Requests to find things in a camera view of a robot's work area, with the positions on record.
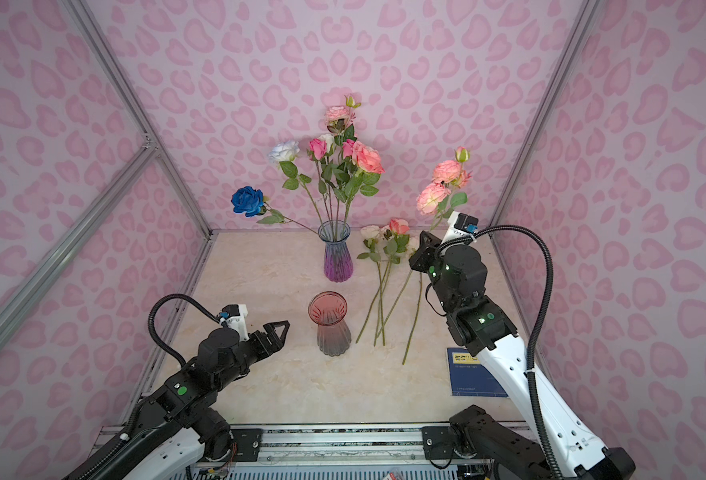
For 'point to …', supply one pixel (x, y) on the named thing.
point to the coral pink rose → (397, 243)
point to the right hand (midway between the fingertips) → (419, 229)
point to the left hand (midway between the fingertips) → (281, 325)
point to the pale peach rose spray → (409, 245)
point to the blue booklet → (468, 377)
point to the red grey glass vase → (328, 311)
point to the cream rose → (371, 233)
